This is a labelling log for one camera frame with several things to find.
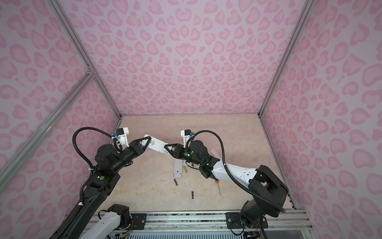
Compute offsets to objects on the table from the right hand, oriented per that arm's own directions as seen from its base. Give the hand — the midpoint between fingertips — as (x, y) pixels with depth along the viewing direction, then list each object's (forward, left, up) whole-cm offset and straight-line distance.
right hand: (166, 148), depth 72 cm
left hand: (+2, +6, +7) cm, 9 cm away
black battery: (-14, -12, -25) cm, 31 cm away
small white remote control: (+2, -3, -25) cm, 26 cm away
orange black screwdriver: (-7, -27, -25) cm, 37 cm away
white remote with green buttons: (+1, +5, +2) cm, 5 cm away
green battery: (-1, -8, -25) cm, 26 cm away
